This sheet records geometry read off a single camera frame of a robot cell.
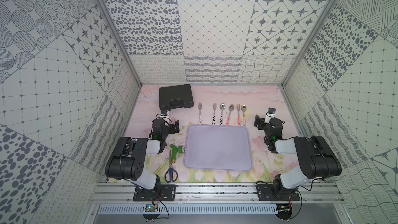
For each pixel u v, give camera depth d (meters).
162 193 0.73
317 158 0.46
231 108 1.06
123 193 0.76
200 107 1.08
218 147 0.94
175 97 1.12
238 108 1.07
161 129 0.73
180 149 0.86
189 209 0.70
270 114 0.82
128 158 0.46
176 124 0.93
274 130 0.72
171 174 0.80
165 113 0.83
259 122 0.86
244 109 1.06
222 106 1.07
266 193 0.73
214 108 1.07
